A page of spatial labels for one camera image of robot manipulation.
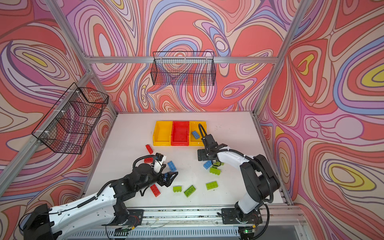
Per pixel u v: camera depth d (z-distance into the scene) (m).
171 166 0.89
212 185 0.82
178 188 0.80
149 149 0.98
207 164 0.91
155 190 0.80
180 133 1.08
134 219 0.72
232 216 0.73
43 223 0.45
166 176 0.67
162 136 1.04
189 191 0.83
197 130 1.06
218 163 0.75
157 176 0.66
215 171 0.87
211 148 0.71
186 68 0.96
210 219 0.74
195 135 1.04
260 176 0.47
